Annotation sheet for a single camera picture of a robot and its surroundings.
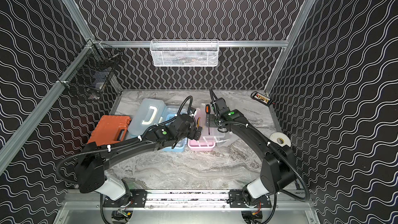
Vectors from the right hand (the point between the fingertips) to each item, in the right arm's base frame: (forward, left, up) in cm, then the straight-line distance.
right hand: (214, 120), depth 86 cm
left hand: (-4, +11, +4) cm, 12 cm away
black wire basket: (+24, +74, +13) cm, 79 cm away
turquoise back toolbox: (+8, +38, -3) cm, 39 cm away
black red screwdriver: (+6, +4, +1) cm, 7 cm away
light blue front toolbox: (+6, +27, 0) cm, 27 cm away
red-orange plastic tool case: (0, +63, -11) cm, 64 cm away
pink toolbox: (-10, +2, -1) cm, 10 cm away
